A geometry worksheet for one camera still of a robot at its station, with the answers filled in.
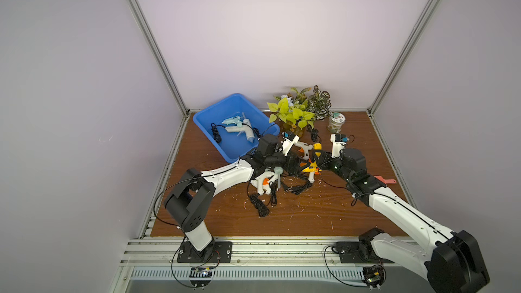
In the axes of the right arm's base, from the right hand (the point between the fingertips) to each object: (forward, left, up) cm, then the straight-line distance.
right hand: (317, 147), depth 79 cm
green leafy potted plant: (+18, +9, +3) cm, 20 cm away
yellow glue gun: (-7, +2, -4) cm, 8 cm away
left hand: (-5, +4, -3) cm, 7 cm away
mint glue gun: (+30, +40, -17) cm, 53 cm away
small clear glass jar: (+26, -16, -14) cm, 33 cm away
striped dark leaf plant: (+23, -4, +2) cm, 24 cm away
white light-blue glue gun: (+23, +33, -16) cm, 43 cm away
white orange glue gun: (-8, +23, -16) cm, 29 cm away
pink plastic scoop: (-5, -33, -19) cm, 39 cm away
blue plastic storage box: (+14, +40, -20) cm, 47 cm away
